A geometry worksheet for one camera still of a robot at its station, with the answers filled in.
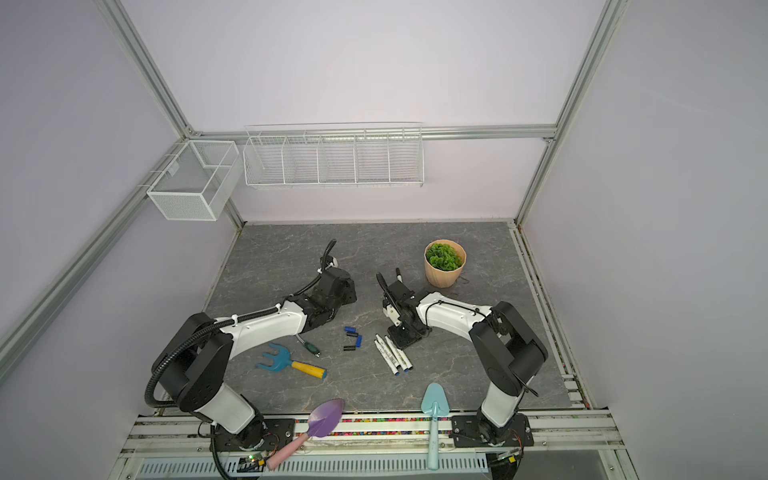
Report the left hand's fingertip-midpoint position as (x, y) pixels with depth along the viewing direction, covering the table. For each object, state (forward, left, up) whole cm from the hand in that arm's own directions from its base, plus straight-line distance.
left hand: (351, 286), depth 91 cm
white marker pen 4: (-21, -15, -8) cm, 27 cm away
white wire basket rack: (+38, +7, +22) cm, 44 cm away
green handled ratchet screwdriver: (-15, +13, -8) cm, 21 cm away
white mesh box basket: (+30, +48, +17) cm, 60 cm away
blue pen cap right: (-13, -2, -10) cm, 17 cm away
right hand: (-15, -15, -9) cm, 23 cm away
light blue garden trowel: (-33, -22, -7) cm, 40 cm away
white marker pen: (+10, -15, -10) cm, 21 cm away
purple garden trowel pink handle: (-33, +7, -10) cm, 36 cm away
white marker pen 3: (-18, -12, -9) cm, 24 cm away
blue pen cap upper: (-10, +1, -9) cm, 13 cm away
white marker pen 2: (-20, -10, -8) cm, 24 cm away
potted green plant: (+6, -30, +2) cm, 31 cm away
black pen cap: (-16, +1, -8) cm, 18 cm away
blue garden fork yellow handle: (-19, +20, -8) cm, 28 cm away
